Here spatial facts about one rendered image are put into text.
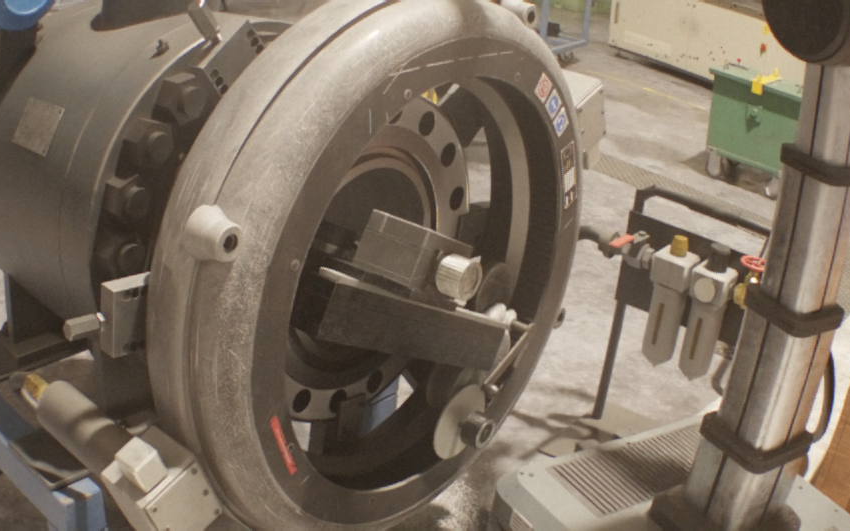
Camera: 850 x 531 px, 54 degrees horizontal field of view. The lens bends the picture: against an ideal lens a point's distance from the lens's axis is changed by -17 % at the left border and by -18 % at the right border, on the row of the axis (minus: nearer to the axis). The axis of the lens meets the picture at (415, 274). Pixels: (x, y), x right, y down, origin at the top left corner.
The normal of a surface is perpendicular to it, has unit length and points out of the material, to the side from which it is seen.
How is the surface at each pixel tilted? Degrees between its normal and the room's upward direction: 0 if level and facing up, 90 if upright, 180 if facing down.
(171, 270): 75
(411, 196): 121
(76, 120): 57
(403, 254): 65
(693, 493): 90
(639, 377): 0
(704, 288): 90
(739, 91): 91
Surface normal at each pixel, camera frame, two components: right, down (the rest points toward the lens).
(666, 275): -0.62, 0.24
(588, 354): 0.11, -0.92
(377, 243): -0.51, -0.17
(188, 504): 0.78, 0.31
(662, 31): -0.81, 0.14
